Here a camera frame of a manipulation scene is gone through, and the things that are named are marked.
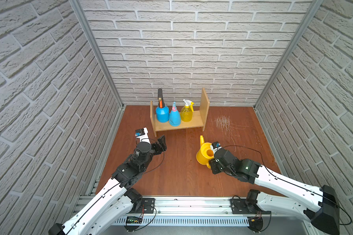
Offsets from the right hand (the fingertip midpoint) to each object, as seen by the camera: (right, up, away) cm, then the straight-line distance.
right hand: (208, 163), depth 76 cm
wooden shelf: (-2, +25, +27) cm, 37 cm away
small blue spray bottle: (-19, +24, +17) cm, 35 cm away
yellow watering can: (-2, +6, -1) cm, 6 cm away
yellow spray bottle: (-11, +29, +18) cm, 36 cm away
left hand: (-27, +16, -3) cm, 32 cm away
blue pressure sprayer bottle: (-27, +28, +16) cm, 42 cm away
